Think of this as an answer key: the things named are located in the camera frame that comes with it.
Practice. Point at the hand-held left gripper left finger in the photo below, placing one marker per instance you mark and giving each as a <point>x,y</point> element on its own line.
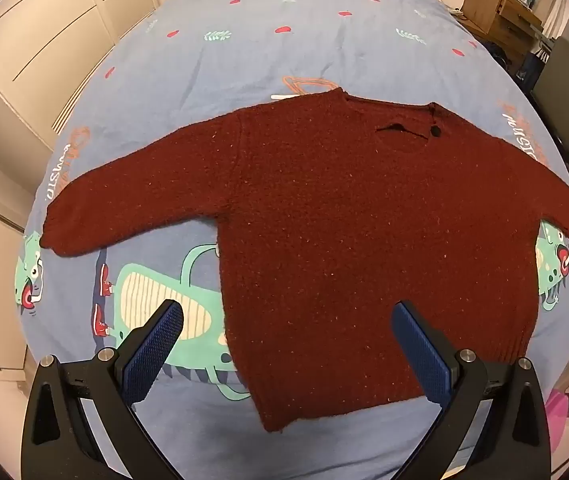
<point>157,347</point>

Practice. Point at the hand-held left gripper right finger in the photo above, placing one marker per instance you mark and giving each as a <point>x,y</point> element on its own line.
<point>422,350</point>

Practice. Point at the dark red knit sweater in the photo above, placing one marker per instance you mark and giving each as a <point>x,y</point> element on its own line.
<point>339,235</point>

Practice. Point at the pink plastic item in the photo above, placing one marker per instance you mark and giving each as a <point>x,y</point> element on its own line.
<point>558,410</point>

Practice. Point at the blue bag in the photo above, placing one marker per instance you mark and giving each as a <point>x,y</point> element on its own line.
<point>529,67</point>

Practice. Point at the wooden drawer cabinet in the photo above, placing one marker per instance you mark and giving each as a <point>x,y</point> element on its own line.
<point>484,5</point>

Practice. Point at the blue printed bed sheet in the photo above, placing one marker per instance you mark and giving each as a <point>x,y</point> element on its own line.
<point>314,35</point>

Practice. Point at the white wardrobe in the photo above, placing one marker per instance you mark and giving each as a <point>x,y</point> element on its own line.
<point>39,20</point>

